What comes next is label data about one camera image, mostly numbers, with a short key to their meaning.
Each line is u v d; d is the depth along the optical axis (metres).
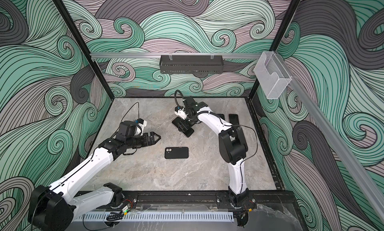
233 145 0.51
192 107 0.67
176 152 0.91
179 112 0.83
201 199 0.75
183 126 0.80
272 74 0.79
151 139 0.71
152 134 0.71
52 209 0.37
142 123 0.74
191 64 0.97
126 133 0.61
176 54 0.95
